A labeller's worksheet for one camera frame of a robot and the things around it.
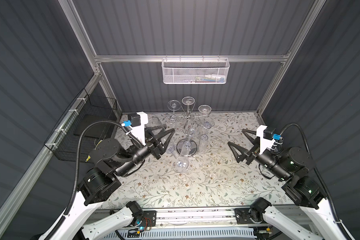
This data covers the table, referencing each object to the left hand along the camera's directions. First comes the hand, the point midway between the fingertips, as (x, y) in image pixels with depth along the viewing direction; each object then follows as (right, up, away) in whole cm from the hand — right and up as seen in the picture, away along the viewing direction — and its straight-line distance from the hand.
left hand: (170, 128), depth 48 cm
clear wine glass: (-1, +11, +29) cm, 31 cm away
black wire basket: (-49, +9, +33) cm, 60 cm away
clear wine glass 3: (+17, +10, +32) cm, 37 cm away
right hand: (+25, -4, +7) cm, 26 cm away
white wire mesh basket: (+14, +47, +76) cm, 90 cm away
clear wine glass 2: (+7, +15, +33) cm, 37 cm away
